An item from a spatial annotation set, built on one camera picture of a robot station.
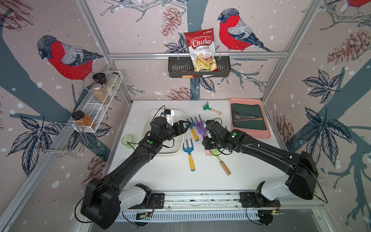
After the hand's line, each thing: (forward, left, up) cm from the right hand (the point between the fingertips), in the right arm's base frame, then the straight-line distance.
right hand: (202, 142), depth 80 cm
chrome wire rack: (-11, +59, +20) cm, 63 cm away
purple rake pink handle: (-2, +2, +18) cm, 18 cm away
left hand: (+6, +7, +11) cm, 14 cm away
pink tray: (+17, -45, -17) cm, 51 cm away
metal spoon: (+30, -27, -13) cm, 43 cm away
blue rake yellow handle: (+23, +7, -16) cm, 29 cm away
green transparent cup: (+6, +48, -9) cm, 49 cm away
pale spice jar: (+30, +55, +20) cm, 66 cm away
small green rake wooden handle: (+39, -5, -13) cm, 41 cm away
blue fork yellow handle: (+2, +8, -15) cm, 17 cm away
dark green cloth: (+40, -44, -16) cm, 61 cm away
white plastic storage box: (-8, +14, +9) cm, 19 cm away
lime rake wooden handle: (-9, -6, +7) cm, 13 cm away
